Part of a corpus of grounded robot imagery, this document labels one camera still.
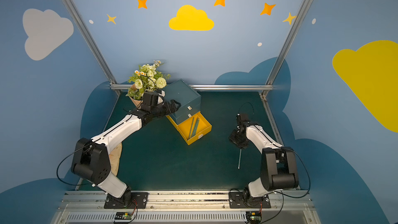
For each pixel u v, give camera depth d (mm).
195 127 1013
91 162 447
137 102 954
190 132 990
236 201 738
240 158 883
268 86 1153
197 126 1013
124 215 718
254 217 729
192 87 1155
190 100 875
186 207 745
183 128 1013
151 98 666
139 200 748
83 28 841
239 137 774
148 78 889
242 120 746
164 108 780
